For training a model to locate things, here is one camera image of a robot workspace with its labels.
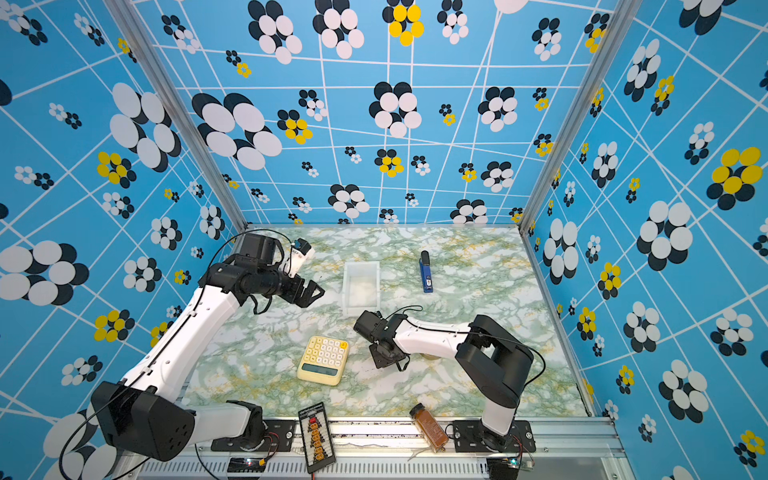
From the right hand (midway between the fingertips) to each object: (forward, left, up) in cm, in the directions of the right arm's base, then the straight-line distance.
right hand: (387, 356), depth 88 cm
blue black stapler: (+28, -13, +4) cm, 31 cm away
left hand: (+11, +20, +22) cm, 32 cm away
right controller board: (-27, -28, +1) cm, 39 cm away
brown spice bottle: (-20, -12, +4) cm, 24 cm away
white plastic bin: (+23, +10, +2) cm, 25 cm away
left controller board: (-27, +34, -1) cm, 43 cm away
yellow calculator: (-3, +18, +3) cm, 19 cm away
